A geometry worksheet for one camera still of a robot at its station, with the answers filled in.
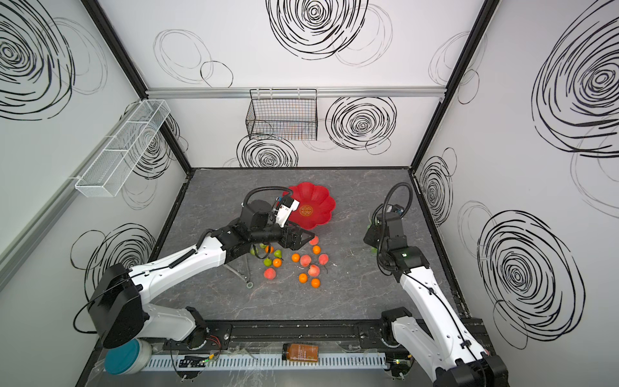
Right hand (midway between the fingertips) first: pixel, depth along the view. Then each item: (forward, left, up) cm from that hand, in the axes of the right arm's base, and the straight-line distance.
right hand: (372, 232), depth 80 cm
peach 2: (-4, +16, -12) cm, 21 cm away
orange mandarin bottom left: (-11, +23, -14) cm, 29 cm away
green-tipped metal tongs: (-14, +42, -15) cm, 47 cm away
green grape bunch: (0, -3, -14) cm, 14 cm away
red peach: (-10, +35, -13) cm, 39 cm away
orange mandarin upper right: (0, +19, -14) cm, 23 cm away
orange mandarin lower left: (-6, +33, -13) cm, 36 cm away
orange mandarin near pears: (-11, +32, +8) cm, 35 cm away
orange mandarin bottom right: (-13, +19, -13) cm, 26 cm away
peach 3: (-9, +19, -13) cm, 25 cm away
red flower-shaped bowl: (+22, +19, -16) cm, 33 cm away
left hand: (-3, +22, +4) cm, 22 cm away
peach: (-5, +23, -12) cm, 26 cm away
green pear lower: (-6, +37, -13) cm, 39 cm away
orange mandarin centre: (-4, +27, -14) cm, 30 cm away
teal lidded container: (-36, +68, -6) cm, 77 cm away
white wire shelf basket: (+7, +82, +19) cm, 85 cm away
